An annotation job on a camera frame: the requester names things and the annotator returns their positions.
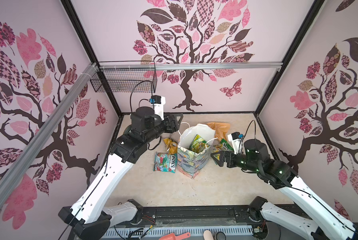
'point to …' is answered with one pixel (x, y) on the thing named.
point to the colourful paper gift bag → (194, 148)
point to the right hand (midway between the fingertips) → (217, 153)
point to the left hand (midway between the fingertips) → (177, 118)
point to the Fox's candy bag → (164, 162)
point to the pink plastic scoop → (172, 236)
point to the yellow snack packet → (171, 145)
